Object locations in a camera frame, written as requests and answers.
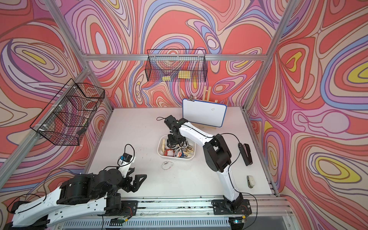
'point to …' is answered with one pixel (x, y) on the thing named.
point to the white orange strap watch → (178, 154)
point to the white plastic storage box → (183, 147)
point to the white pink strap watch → (166, 165)
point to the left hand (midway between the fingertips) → (142, 176)
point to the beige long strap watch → (163, 145)
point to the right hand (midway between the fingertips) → (176, 145)
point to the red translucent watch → (169, 152)
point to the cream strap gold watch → (188, 150)
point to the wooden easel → (206, 97)
